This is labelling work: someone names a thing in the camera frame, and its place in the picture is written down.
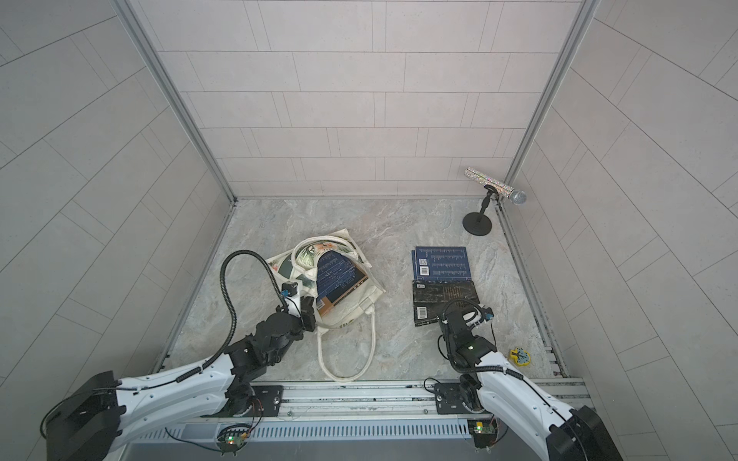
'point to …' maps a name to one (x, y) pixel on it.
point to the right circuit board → (484, 433)
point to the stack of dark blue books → (336, 279)
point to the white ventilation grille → (453, 428)
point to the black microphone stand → (479, 224)
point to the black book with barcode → (431, 297)
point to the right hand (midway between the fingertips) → (440, 308)
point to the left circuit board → (233, 437)
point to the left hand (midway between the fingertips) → (320, 293)
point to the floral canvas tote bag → (300, 264)
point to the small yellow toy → (522, 357)
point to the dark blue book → (440, 263)
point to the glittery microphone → (504, 189)
